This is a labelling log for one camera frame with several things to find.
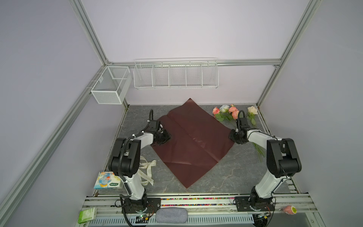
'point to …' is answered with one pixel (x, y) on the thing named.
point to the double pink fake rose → (234, 111)
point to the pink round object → (290, 210)
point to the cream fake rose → (252, 111)
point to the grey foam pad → (171, 215)
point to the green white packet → (87, 215)
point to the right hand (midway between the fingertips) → (232, 137)
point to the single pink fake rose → (215, 112)
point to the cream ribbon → (149, 177)
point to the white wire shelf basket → (176, 73)
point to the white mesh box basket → (112, 86)
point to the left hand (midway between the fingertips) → (172, 137)
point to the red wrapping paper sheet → (198, 140)
